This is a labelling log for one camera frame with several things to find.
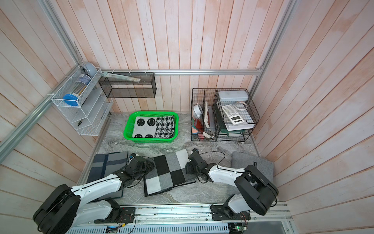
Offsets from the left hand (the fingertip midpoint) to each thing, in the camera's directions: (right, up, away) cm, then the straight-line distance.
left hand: (151, 167), depth 89 cm
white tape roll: (+31, +38, +21) cm, 53 cm away
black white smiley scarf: (-1, +25, +15) cm, 29 cm away
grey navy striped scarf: (-29, +1, +1) cm, 29 cm away
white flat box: (+56, +47, +13) cm, 75 cm away
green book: (+47, +28, +15) cm, 57 cm away
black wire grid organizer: (+36, +23, +17) cm, 46 cm away
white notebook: (+50, +25, -1) cm, 56 cm away
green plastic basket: (-18, +23, +10) cm, 31 cm away
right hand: (+23, 0, +1) cm, 23 cm away
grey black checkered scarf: (+12, -1, -3) cm, 12 cm away
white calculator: (+52, +33, +1) cm, 61 cm away
